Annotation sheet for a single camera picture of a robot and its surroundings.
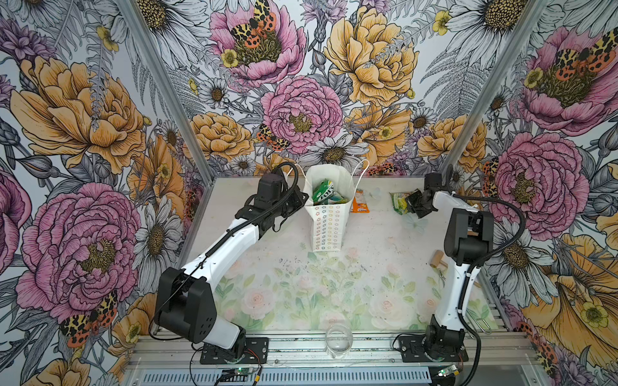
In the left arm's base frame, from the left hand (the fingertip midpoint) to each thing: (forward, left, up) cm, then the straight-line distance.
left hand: (309, 201), depth 82 cm
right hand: (+12, -42, -20) cm, 48 cm away
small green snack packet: (+16, -40, -20) cm, 48 cm away
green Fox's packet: (+6, -4, -2) cm, 7 cm away
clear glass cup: (-37, -9, -25) cm, 45 cm away
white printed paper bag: (-4, -6, -7) cm, 10 cm away
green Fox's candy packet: (+6, -10, -5) cm, 13 cm away
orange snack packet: (+16, -22, -21) cm, 35 cm away
